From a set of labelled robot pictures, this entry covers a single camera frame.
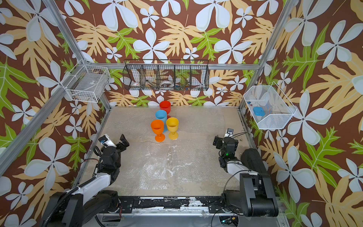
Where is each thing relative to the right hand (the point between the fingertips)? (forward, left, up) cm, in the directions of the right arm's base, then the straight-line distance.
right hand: (224, 136), depth 91 cm
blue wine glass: (+17, +42, +3) cm, 45 cm away
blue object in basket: (+7, -18, +16) cm, 25 cm away
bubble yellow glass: (-12, +18, -10) cm, 24 cm away
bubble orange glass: (+22, +13, -9) cm, 28 cm away
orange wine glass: (+5, +43, +4) cm, 44 cm away
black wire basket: (+37, +35, +22) cm, 56 cm away
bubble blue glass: (-17, +48, -8) cm, 51 cm away
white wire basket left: (+23, +85, +25) cm, 92 cm away
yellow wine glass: (+10, +34, +1) cm, 35 cm away
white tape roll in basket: (+33, +38, +18) cm, 54 cm away
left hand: (-4, +67, +5) cm, 68 cm away
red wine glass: (+26, +39, +3) cm, 47 cm away
